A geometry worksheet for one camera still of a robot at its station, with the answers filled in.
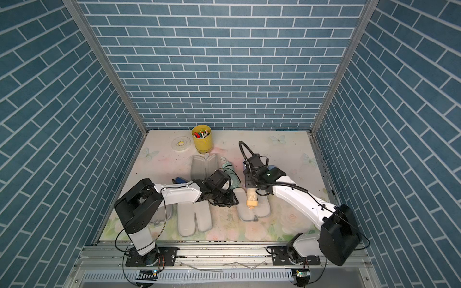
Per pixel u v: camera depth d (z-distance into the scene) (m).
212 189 0.71
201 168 1.02
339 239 0.41
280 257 0.73
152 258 0.65
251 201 0.79
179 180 0.95
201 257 0.75
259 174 0.62
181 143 1.16
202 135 1.01
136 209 0.47
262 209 0.85
